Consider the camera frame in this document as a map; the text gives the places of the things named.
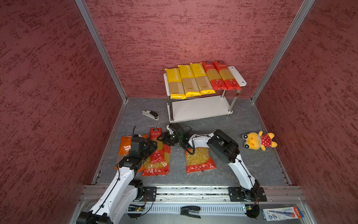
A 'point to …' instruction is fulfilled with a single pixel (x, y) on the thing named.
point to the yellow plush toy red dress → (255, 141)
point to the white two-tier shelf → (183, 110)
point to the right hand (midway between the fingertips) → (157, 143)
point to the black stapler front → (191, 211)
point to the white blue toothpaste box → (281, 213)
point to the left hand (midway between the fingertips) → (155, 147)
